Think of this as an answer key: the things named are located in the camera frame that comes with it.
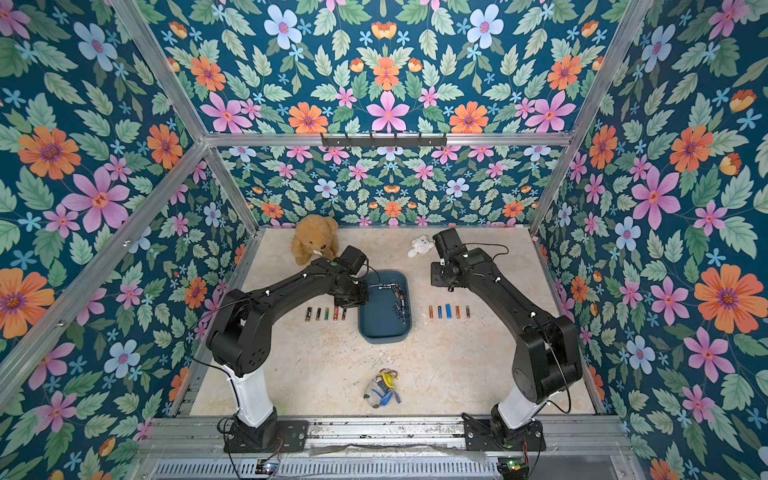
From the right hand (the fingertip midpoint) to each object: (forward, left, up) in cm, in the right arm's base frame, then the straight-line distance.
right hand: (443, 274), depth 88 cm
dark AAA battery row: (-4, -9, -15) cm, 18 cm away
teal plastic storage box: (-8, +17, -13) cm, 23 cm away
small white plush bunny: (+22, +7, -12) cm, 26 cm away
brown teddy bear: (+13, +41, +3) cm, 43 cm away
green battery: (-7, +37, -15) cm, 41 cm away
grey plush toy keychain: (-30, +17, -10) cm, 36 cm away
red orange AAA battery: (-4, +3, -15) cm, 16 cm away
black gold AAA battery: (-6, +31, -14) cm, 35 cm away
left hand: (-4, +22, -9) cm, 24 cm away
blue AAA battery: (-6, 0, -16) cm, 17 cm away
